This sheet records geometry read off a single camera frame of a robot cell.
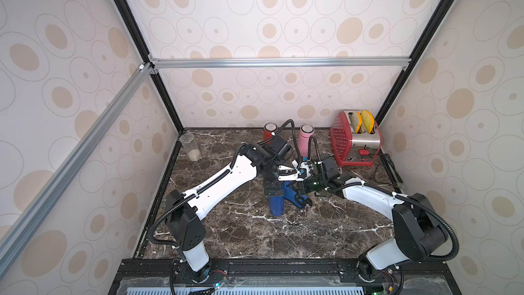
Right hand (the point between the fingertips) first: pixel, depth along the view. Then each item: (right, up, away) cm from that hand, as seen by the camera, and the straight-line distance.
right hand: (287, 190), depth 83 cm
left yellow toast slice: (+34, +31, +14) cm, 48 cm away
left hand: (-2, +6, -7) cm, 9 cm away
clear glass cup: (-45, +19, +15) cm, 51 cm away
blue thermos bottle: (-4, -7, +2) cm, 8 cm away
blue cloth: (+1, 0, -5) cm, 5 cm away
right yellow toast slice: (+40, +30, +12) cm, 51 cm away
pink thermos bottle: (+9, +25, +7) cm, 28 cm away
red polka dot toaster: (+32, +17, +11) cm, 38 cm away
